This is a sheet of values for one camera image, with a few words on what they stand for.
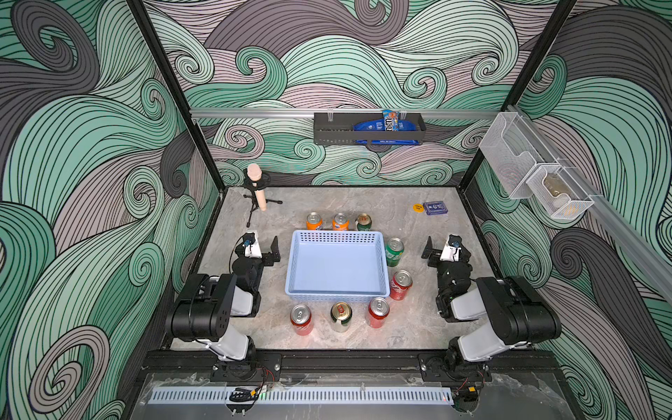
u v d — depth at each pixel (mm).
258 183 901
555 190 659
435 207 1104
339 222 951
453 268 697
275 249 821
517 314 454
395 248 877
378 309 741
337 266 930
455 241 745
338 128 951
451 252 763
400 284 794
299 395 698
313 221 952
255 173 872
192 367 755
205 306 462
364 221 951
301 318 723
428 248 815
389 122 899
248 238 749
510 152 783
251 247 760
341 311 729
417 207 1136
